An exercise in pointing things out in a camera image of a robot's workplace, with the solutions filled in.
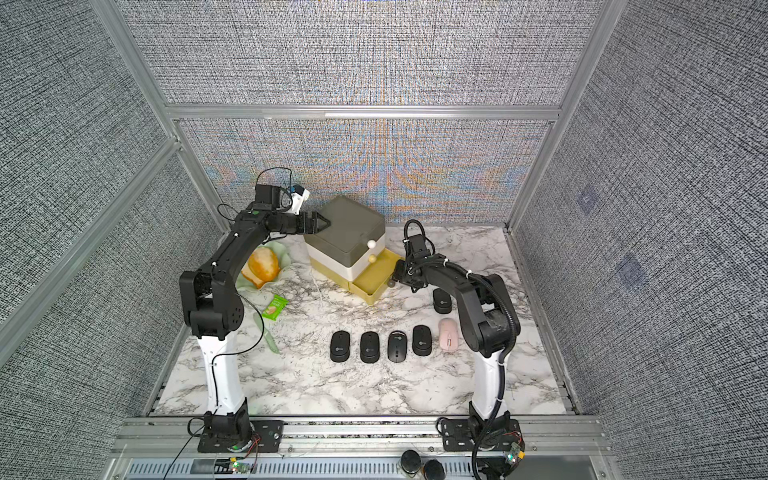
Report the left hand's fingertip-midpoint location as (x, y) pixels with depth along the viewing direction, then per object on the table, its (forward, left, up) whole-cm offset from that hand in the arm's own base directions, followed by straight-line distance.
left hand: (325, 219), depth 94 cm
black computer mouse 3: (-35, -13, -18) cm, 41 cm away
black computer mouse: (-33, -28, -18) cm, 47 cm away
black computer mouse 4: (-34, -4, -18) cm, 39 cm away
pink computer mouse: (-32, -36, -17) cm, 51 cm away
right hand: (-9, -22, -14) cm, 28 cm away
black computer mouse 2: (-35, -21, -17) cm, 44 cm away
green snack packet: (-20, +17, -18) cm, 32 cm away
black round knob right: (-65, -26, -10) cm, 70 cm away
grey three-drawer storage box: (-14, -8, 0) cm, 16 cm away
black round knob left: (-63, -21, -11) cm, 67 cm away
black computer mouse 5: (-21, -36, -17) cm, 45 cm away
